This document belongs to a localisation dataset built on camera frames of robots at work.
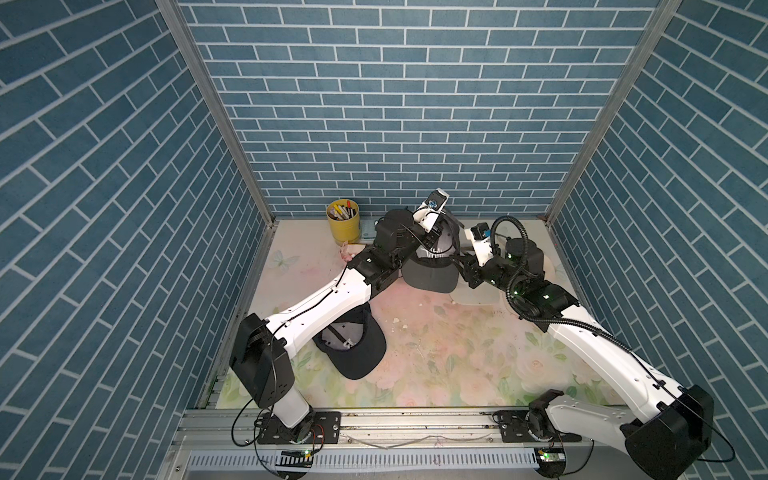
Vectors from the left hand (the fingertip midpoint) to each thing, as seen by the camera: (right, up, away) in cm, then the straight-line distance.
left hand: (445, 207), depth 71 cm
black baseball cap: (-24, -38, +15) cm, 47 cm away
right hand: (+5, -11, +4) cm, 13 cm away
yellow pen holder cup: (-31, 0, +35) cm, 46 cm away
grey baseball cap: (-2, -16, +12) cm, 20 cm away
